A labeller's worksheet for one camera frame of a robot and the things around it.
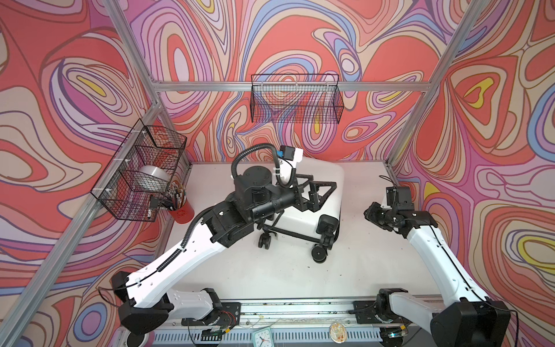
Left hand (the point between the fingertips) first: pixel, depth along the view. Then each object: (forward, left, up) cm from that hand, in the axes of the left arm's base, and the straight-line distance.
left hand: (325, 181), depth 52 cm
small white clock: (-28, +17, -44) cm, 55 cm away
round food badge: (-27, -8, -45) cm, 53 cm away
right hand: (+8, -23, -32) cm, 40 cm away
